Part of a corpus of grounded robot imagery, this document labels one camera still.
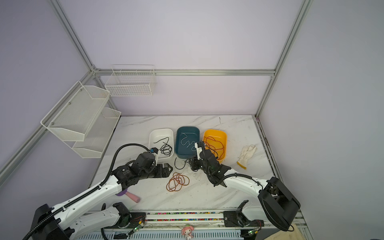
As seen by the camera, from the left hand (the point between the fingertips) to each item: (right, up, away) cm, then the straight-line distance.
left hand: (165, 170), depth 78 cm
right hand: (+13, +6, +5) cm, 15 cm away
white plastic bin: (-12, +18, +30) cm, 37 cm away
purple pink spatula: (-18, -15, +2) cm, 23 cm away
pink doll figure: (+12, -26, -10) cm, 30 cm away
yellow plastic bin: (+34, +17, +29) cm, 48 cm away
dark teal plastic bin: (+9, +15, +26) cm, 31 cm away
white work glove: (+52, +7, +20) cm, 56 cm away
